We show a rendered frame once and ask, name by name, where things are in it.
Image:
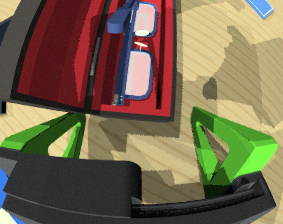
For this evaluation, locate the blue glasses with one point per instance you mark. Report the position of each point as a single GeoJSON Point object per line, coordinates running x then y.
{"type": "Point", "coordinates": [135, 66]}

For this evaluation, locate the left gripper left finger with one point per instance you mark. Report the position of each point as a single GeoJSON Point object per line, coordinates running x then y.
{"type": "Point", "coordinates": [37, 139]}

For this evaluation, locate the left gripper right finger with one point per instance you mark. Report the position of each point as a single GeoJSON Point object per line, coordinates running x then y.
{"type": "Point", "coordinates": [249, 150]}

